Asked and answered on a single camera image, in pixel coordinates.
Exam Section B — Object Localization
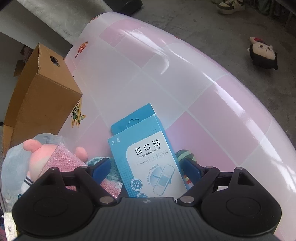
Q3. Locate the pink knitted cloth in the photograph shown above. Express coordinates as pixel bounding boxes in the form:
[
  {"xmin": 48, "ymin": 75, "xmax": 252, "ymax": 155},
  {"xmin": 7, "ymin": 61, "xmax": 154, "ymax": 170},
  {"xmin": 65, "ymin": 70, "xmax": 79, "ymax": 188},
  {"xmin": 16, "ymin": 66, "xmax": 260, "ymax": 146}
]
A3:
[{"xmin": 39, "ymin": 143, "xmax": 123, "ymax": 198}]

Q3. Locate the blue bandage box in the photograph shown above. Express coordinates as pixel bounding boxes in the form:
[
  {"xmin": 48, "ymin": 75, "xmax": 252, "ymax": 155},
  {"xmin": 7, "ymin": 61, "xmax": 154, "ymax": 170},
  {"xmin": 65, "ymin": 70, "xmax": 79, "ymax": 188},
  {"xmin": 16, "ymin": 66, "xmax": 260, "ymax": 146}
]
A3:
[{"xmin": 108, "ymin": 103, "xmax": 189, "ymax": 199}]

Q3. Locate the pink plush doll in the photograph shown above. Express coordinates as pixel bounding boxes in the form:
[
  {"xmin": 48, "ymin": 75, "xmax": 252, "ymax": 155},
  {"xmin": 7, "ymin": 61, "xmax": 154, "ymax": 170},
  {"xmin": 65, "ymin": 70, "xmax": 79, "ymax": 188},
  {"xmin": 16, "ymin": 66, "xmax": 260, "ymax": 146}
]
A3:
[{"xmin": 21, "ymin": 139, "xmax": 88, "ymax": 194}]

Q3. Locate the teal checked towel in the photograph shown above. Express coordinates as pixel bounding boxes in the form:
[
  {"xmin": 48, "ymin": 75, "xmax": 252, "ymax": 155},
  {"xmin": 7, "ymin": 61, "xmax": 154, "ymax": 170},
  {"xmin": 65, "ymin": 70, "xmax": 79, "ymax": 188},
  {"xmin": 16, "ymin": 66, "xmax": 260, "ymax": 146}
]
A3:
[{"xmin": 86, "ymin": 157, "xmax": 122, "ymax": 184}]

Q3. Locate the pink checked tablecloth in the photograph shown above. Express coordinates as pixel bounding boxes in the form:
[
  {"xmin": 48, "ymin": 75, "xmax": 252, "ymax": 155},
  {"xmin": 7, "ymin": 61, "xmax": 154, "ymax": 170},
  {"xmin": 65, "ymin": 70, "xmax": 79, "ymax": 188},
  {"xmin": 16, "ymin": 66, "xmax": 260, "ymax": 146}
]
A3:
[{"xmin": 59, "ymin": 13, "xmax": 295, "ymax": 240}]

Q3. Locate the light green plastic bag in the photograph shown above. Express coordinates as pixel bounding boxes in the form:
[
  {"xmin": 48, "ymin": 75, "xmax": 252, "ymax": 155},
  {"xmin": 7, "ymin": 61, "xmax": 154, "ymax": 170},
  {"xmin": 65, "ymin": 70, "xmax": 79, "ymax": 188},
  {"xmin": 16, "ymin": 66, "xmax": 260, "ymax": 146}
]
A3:
[{"xmin": 1, "ymin": 133, "xmax": 64, "ymax": 211}]

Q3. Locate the brown cardboard box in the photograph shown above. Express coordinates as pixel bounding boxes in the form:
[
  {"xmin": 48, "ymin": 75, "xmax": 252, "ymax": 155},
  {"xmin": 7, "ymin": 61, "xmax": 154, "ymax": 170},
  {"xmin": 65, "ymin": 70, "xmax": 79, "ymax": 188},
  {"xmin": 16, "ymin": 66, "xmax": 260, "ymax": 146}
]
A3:
[{"xmin": 3, "ymin": 44, "xmax": 82, "ymax": 154}]

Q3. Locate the black haired plush doll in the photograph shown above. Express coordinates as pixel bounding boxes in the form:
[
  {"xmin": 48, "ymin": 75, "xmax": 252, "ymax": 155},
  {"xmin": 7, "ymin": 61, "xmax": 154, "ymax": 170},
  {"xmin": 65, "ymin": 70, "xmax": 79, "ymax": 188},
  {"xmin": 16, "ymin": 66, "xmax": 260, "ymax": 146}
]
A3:
[{"xmin": 247, "ymin": 37, "xmax": 278, "ymax": 70}]

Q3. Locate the green white sneaker pair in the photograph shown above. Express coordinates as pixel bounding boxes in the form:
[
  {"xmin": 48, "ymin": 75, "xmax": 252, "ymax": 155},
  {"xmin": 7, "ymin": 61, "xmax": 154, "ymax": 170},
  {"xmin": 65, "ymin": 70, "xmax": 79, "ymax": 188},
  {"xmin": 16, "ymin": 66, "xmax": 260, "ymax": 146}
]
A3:
[{"xmin": 212, "ymin": 0, "xmax": 245, "ymax": 15}]

